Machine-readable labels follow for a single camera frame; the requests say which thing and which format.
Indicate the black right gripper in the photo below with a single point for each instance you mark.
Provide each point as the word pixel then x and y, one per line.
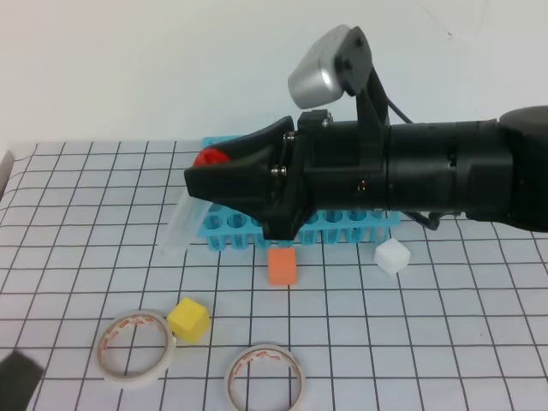
pixel 328 165

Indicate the red-capped test tube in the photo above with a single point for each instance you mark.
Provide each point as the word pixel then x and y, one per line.
pixel 190 212

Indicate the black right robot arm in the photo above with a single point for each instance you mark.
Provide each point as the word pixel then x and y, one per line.
pixel 490 171

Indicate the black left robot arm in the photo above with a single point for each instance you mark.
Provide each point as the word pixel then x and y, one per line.
pixel 20 375

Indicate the blue test tube rack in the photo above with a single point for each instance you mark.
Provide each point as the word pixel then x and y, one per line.
pixel 224 227

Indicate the orange foam cube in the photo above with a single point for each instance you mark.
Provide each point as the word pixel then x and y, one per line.
pixel 282 267

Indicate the white foam cube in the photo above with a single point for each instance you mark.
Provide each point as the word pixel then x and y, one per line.
pixel 391 256

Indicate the yellow foam cube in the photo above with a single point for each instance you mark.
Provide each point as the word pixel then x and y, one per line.
pixel 189 320

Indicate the right white tape roll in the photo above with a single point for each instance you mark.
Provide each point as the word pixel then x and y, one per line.
pixel 265 377

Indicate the white tape roll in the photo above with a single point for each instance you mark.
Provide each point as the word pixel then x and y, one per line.
pixel 265 377
pixel 134 350

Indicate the left white tape roll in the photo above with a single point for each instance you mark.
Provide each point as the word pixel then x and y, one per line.
pixel 134 350

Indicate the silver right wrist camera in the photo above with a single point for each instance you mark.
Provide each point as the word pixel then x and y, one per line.
pixel 339 62

